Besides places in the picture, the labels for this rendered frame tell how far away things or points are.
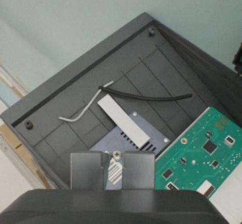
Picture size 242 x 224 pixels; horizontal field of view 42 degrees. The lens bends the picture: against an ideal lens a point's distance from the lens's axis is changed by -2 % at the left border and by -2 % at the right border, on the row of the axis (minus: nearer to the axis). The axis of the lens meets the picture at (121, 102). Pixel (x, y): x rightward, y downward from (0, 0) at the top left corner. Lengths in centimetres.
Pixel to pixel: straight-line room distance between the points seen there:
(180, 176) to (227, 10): 16
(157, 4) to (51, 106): 16
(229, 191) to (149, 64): 16
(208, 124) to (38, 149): 17
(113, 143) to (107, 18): 22
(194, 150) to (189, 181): 3
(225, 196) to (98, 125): 14
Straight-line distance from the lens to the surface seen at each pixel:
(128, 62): 36
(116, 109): 33
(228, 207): 31
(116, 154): 18
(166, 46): 39
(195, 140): 31
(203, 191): 29
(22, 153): 387
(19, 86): 212
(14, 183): 489
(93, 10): 50
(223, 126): 33
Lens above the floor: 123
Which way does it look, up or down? 22 degrees down
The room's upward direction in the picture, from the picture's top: 130 degrees counter-clockwise
